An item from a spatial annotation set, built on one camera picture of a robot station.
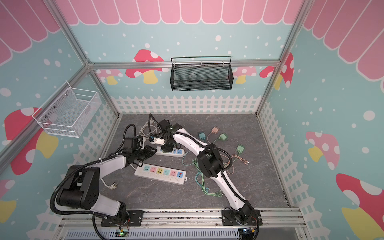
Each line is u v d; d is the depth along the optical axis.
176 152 0.96
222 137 1.04
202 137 1.05
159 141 0.85
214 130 1.09
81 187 0.45
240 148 0.97
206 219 0.76
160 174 0.87
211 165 0.60
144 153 0.83
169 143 0.81
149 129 0.81
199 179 0.87
